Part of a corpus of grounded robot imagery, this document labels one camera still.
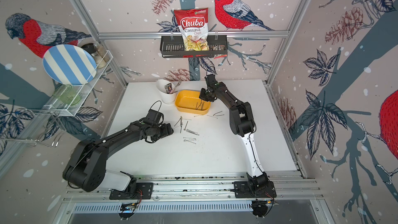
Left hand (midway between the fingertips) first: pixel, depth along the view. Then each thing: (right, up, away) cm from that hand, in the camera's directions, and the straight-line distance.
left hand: (171, 129), depth 90 cm
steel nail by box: (+25, +6, +13) cm, 29 cm away
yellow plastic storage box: (+8, +16, +22) cm, 28 cm away
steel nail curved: (+29, +9, +14) cm, 33 cm away
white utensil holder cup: (-6, +24, +18) cm, 30 cm away
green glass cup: (-43, +21, -22) cm, 53 cm away
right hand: (+17, +20, +15) cm, 30 cm away
